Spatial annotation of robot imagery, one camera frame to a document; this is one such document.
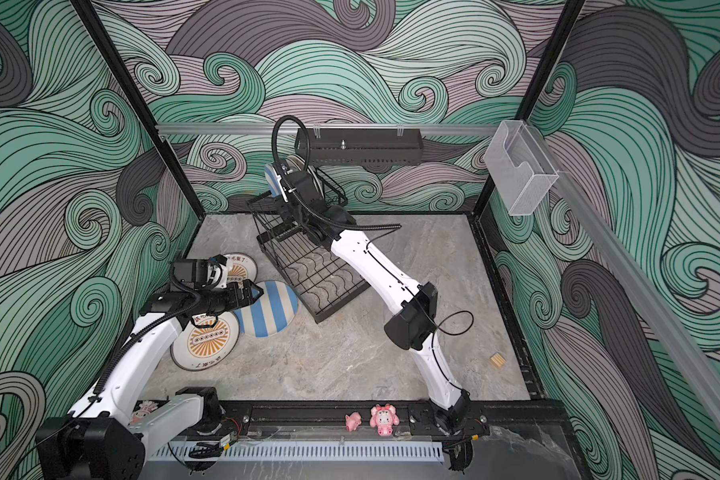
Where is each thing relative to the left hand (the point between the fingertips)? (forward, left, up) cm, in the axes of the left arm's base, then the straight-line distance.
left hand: (250, 292), depth 80 cm
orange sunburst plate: (-10, +16, -15) cm, 24 cm away
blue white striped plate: (+30, -3, +15) cm, 34 cm away
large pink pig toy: (-28, -37, -11) cm, 47 cm away
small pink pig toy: (-28, -29, -12) cm, 42 cm away
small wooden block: (-12, -69, -12) cm, 72 cm away
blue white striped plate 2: (+1, -2, -15) cm, 15 cm away
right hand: (+18, -11, +21) cm, 30 cm away
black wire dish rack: (+14, -17, -14) cm, 26 cm away
